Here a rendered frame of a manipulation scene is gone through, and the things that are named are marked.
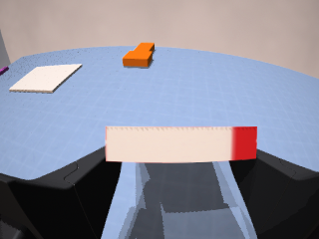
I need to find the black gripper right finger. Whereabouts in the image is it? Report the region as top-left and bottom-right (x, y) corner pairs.
(229, 149), (319, 239)

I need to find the blue-grey mat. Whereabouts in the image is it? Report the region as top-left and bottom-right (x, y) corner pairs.
(0, 46), (319, 239)

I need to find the white flat square tile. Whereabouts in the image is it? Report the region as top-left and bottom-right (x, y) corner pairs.
(9, 64), (83, 93)

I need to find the orange block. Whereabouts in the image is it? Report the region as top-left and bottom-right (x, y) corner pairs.
(123, 43), (155, 67)

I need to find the red card box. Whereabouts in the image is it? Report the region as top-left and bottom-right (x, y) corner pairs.
(106, 126), (257, 162)

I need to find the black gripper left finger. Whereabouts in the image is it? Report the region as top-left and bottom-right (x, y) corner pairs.
(0, 146), (122, 239)

